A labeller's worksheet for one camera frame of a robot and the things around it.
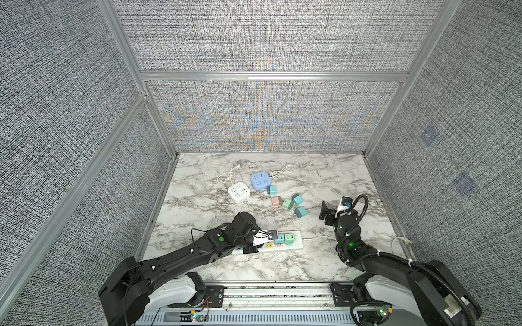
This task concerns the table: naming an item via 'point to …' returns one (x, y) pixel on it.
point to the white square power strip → (239, 191)
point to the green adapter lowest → (289, 238)
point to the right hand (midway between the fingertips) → (334, 203)
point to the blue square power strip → (261, 180)
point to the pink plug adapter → (276, 201)
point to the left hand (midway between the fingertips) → (262, 235)
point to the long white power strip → (298, 244)
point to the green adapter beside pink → (288, 204)
